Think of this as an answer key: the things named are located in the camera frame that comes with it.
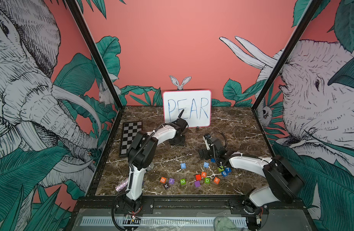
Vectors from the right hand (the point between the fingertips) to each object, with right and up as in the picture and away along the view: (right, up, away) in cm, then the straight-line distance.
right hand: (203, 147), depth 92 cm
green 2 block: (-13, -18, -10) cm, 25 cm away
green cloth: (+7, -33, -23) cm, 41 cm away
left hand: (-14, +3, +6) cm, 16 cm away
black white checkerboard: (-52, +10, +11) cm, 54 cm away
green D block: (+1, -18, -10) cm, 20 cm away
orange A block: (-1, -15, -8) cm, 17 cm away
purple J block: (-20, -18, -10) cm, 29 cm away
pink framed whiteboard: (-4, +29, +9) cm, 31 cm away
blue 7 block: (+15, -13, -6) cm, 20 cm away
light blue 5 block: (+1, -10, -4) cm, 11 cm away
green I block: (+10, -13, -6) cm, 17 cm away
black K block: (-23, -20, -12) cm, 32 cm away
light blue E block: (-13, -11, -4) cm, 17 cm away
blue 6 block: (+12, -15, -7) cm, 20 cm away
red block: (-4, -17, -7) cm, 19 cm away
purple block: (-5, -20, -10) cm, 23 cm away
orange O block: (-25, -17, -10) cm, 32 cm away
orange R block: (+6, -18, -10) cm, 21 cm away
